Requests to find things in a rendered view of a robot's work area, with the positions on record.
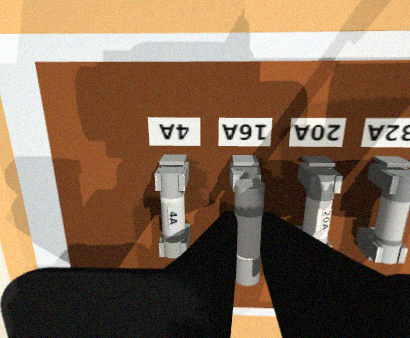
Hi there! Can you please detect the white cylindrical fuse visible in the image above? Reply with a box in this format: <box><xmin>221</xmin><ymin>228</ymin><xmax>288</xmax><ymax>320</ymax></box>
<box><xmin>234</xmin><ymin>179</ymin><xmax>265</xmax><ymax>286</ymax></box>
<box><xmin>302</xmin><ymin>167</ymin><xmax>337</xmax><ymax>245</ymax></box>
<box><xmin>158</xmin><ymin>166</ymin><xmax>186</xmax><ymax>258</ymax></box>
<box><xmin>372</xmin><ymin>168</ymin><xmax>410</xmax><ymax>264</ymax></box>

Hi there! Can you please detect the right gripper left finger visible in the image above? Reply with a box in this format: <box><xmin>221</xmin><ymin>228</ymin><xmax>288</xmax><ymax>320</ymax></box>
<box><xmin>0</xmin><ymin>211</ymin><xmax>238</xmax><ymax>338</ymax></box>

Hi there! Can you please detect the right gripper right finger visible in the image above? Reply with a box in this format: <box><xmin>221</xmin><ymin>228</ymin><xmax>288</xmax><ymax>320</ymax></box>
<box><xmin>260</xmin><ymin>211</ymin><xmax>410</xmax><ymax>338</ymax></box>

